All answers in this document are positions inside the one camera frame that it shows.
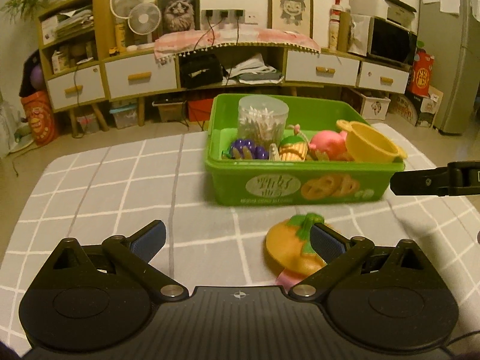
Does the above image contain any orange pumpkin toy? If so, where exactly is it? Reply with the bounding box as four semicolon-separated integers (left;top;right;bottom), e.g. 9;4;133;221
265;213;327;276

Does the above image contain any yellow toy pot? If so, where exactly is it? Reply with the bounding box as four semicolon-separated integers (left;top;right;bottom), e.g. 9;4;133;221
336;119;408;164

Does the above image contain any yellow corn toy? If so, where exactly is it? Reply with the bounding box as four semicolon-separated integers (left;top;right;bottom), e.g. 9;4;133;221
278;135;308;162

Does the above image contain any white coral shell toy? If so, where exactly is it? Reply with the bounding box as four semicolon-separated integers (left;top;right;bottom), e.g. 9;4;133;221
268;143;281;162

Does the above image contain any grey checked table cloth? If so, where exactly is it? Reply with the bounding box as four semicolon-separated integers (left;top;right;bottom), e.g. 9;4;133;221
1;124;479;353

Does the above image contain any red gift box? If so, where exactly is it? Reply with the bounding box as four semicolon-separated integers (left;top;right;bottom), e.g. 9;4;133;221
407;49;435;97

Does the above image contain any pink pig toy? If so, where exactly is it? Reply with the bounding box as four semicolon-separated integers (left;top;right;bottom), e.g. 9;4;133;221
288;124;352;161

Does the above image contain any white printed storage box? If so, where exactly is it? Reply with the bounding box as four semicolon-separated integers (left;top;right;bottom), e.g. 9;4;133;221
341;88;391;120

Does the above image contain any green plastic storage bin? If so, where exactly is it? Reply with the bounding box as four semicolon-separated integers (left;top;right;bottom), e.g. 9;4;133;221
205;94;406;206

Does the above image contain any clear plastic storage box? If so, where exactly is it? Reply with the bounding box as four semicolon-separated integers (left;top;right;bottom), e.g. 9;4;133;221
109;103;137;129

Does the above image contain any purple grape toy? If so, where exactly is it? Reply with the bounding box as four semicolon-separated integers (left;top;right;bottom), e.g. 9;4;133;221
222;139;269;160

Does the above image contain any red storage box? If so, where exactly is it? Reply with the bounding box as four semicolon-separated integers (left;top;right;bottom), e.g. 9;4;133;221
187;98;213;122

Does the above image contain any clear cotton swab jar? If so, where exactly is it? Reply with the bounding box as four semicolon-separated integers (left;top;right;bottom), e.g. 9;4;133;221
238;94;289;149

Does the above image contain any black microwave oven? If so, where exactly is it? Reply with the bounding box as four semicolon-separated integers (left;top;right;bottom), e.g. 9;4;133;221
347;14;417;65

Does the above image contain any orange red paper bag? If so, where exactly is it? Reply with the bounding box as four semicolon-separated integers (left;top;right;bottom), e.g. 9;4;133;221
21;90;59;146

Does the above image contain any grey refrigerator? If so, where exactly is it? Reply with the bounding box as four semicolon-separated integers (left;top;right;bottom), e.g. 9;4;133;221
418;0;479;135

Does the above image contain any white printer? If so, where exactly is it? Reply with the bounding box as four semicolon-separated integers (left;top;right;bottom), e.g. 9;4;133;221
350;0;416;29

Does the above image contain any black bag in cabinet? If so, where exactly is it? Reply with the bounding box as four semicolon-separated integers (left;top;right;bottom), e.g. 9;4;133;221
179;53;224;89

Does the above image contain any wooden tv cabinet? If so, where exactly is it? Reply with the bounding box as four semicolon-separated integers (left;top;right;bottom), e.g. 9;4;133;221
37;0;408;133

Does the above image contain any stack of papers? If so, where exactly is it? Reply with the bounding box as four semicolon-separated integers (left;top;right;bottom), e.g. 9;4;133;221
224;53;284;85

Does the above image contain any pink patterned cabinet cloth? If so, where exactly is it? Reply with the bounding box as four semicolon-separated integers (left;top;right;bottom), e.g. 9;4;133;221
154;25;320;61

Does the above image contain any white desk fan right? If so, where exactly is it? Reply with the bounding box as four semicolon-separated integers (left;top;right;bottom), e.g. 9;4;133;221
128;2;161;36

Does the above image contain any framed cartoon girl picture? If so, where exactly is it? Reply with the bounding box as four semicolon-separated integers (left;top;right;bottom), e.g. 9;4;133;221
267;0;314;38

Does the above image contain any framed cat picture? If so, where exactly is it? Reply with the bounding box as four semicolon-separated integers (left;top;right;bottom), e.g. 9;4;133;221
155;0;200;37

